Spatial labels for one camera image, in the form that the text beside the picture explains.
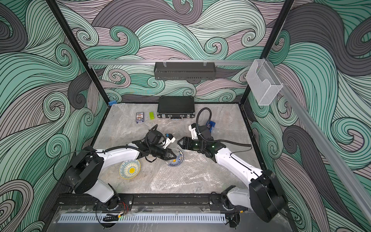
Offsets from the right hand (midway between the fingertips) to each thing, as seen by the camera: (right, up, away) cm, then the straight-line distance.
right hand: (180, 144), depth 80 cm
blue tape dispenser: (+22, +9, +23) cm, 33 cm away
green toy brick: (-23, +16, +32) cm, 43 cm away
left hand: (-2, -7, +1) cm, 8 cm away
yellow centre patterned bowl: (-30, -16, +4) cm, 34 cm away
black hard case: (-4, +22, +38) cm, 44 cm away
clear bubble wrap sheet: (+11, -18, +3) cm, 21 cm away
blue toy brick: (-60, +27, +42) cm, 78 cm away
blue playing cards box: (-32, +14, +30) cm, 46 cm away
